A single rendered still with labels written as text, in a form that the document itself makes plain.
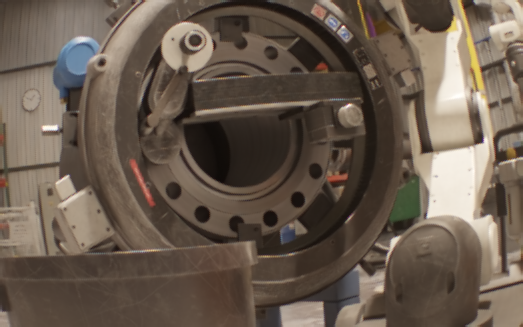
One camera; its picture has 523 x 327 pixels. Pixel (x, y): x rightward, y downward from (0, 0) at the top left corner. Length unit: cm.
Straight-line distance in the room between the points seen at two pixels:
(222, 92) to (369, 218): 41
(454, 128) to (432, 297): 57
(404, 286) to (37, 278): 50
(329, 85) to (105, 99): 48
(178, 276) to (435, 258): 40
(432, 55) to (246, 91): 41
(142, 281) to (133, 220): 82
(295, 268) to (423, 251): 65
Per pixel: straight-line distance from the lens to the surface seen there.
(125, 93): 146
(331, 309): 204
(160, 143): 151
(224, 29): 171
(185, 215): 160
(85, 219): 143
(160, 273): 62
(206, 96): 150
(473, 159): 138
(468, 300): 97
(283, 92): 157
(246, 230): 164
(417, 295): 93
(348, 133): 157
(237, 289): 69
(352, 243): 162
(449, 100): 144
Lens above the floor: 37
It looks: 5 degrees up
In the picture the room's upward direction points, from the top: 7 degrees counter-clockwise
